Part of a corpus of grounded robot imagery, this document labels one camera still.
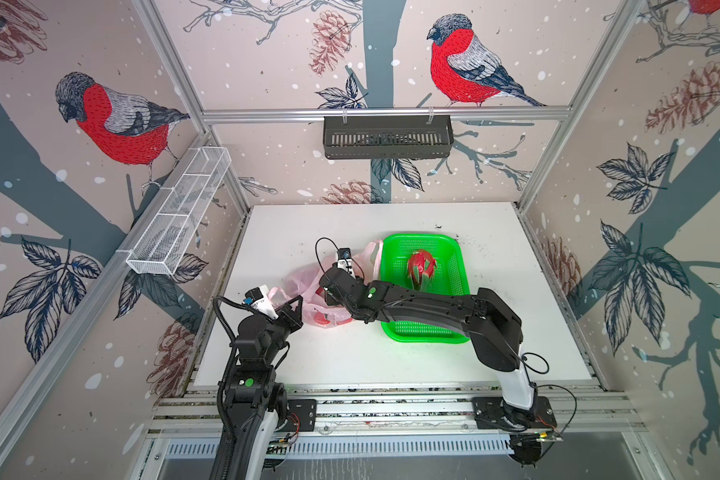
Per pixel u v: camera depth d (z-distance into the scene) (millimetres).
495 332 477
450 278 971
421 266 925
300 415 730
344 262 742
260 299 690
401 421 731
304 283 877
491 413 734
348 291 629
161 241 713
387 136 1035
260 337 574
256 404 541
